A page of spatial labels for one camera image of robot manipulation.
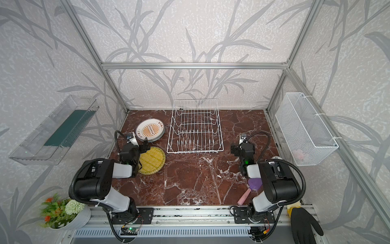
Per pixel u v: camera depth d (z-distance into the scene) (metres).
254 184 0.83
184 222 0.73
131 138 0.80
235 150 0.85
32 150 0.58
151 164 0.87
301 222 0.71
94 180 0.46
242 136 0.81
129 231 0.71
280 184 0.45
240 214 0.74
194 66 0.96
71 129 0.63
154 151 0.93
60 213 0.62
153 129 1.05
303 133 0.64
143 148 0.84
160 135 1.02
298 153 0.72
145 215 0.74
